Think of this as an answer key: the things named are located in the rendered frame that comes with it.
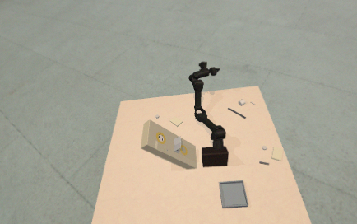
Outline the beige service panel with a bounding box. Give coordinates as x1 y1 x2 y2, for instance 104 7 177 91
141 119 197 170

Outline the white cylinder with two slots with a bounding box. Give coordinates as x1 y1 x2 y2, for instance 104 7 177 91
158 135 164 142

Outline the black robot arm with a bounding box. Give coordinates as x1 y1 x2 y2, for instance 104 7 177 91
189 61 226 150

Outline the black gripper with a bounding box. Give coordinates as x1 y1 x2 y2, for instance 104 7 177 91
199 67 220 77

